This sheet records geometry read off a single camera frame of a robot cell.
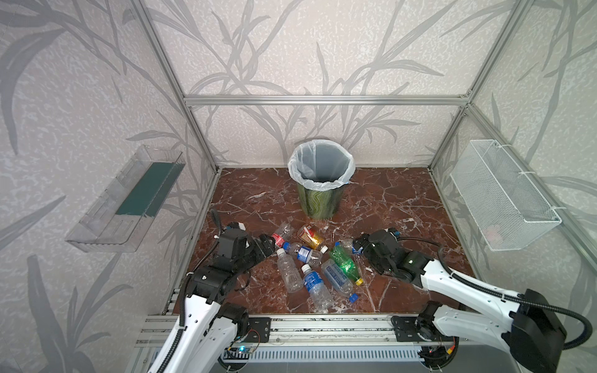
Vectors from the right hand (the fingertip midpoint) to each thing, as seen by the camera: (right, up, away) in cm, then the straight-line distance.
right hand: (357, 241), depth 83 cm
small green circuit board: (-38, -30, -13) cm, 50 cm away
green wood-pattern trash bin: (-13, +13, +8) cm, 20 cm away
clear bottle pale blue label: (-7, -12, -4) cm, 14 cm away
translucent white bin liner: (-13, +29, +14) cm, 35 cm away
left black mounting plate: (-33, -26, -10) cm, 43 cm away
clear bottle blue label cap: (-2, -3, +8) cm, 9 cm away
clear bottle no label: (-24, -13, +2) cm, 28 cm away
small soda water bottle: (-19, -5, +1) cm, 20 cm away
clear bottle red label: (-28, +2, +8) cm, 29 cm away
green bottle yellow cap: (-5, -6, +1) cm, 8 cm away
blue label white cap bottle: (-13, -19, -3) cm, 24 cm away
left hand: (-30, +3, -8) cm, 31 cm away
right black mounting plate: (+15, -27, -8) cm, 32 cm away
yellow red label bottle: (-18, +1, +6) cm, 19 cm away
